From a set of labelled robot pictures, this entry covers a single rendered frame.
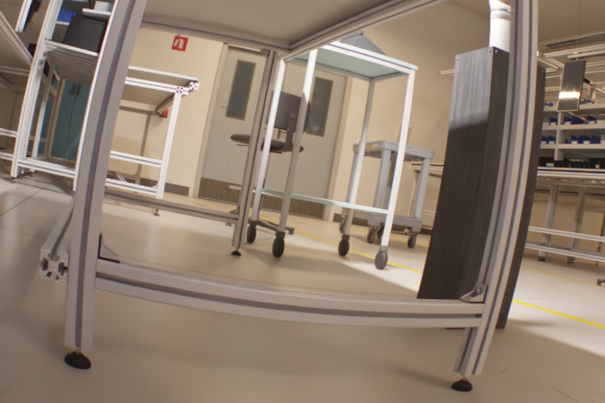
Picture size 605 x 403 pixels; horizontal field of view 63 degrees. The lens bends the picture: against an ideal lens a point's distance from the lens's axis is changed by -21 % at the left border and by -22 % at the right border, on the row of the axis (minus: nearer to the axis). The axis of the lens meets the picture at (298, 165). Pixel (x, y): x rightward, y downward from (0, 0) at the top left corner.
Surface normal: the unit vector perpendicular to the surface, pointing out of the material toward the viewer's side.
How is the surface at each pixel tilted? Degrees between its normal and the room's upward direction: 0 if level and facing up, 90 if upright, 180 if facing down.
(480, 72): 90
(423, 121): 90
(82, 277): 90
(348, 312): 90
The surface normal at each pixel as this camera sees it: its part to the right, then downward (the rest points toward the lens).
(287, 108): 0.63, 0.28
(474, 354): 0.33, 0.02
